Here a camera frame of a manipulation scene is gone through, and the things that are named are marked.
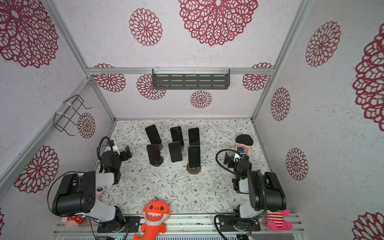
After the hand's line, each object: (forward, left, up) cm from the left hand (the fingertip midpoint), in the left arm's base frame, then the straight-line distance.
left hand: (121, 150), depth 93 cm
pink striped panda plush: (-40, -83, -2) cm, 92 cm away
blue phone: (-4, -35, +4) cm, 35 cm away
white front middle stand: (-8, -35, -7) cm, 36 cm away
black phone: (+9, -19, +3) cm, 22 cm away
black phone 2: (+8, -35, +5) cm, 36 cm away
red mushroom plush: (-38, +13, -2) cm, 41 cm away
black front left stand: (-6, -24, -7) cm, 25 cm away
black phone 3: (-2, -20, 0) cm, 21 cm away
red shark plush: (-36, -26, +1) cm, 45 cm away
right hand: (-3, -71, +1) cm, 71 cm away
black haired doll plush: (+4, -79, +1) cm, 79 cm away
